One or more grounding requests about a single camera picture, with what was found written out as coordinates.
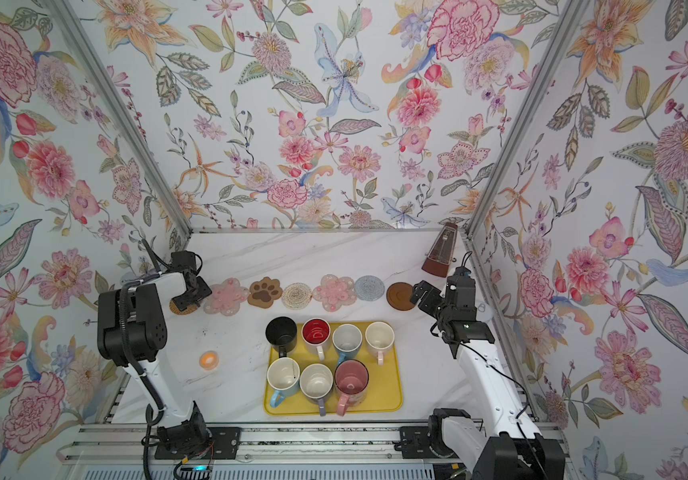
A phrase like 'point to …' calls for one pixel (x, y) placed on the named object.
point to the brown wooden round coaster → (399, 296)
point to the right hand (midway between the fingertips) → (426, 291)
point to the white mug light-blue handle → (282, 376)
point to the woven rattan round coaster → (189, 309)
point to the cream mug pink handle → (379, 336)
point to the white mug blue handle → (347, 339)
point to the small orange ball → (209, 360)
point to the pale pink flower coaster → (225, 298)
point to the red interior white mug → (316, 333)
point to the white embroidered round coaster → (296, 296)
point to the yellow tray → (294, 403)
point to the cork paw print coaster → (262, 293)
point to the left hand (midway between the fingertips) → (201, 293)
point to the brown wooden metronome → (441, 251)
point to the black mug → (281, 333)
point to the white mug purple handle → (316, 381)
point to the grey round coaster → (369, 288)
